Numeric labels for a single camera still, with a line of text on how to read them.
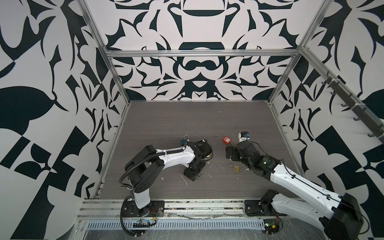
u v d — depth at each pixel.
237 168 0.87
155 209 0.73
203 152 0.70
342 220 0.38
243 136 0.71
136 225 0.73
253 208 0.74
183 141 0.96
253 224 0.71
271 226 0.71
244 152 0.61
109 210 0.76
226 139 0.97
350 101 0.60
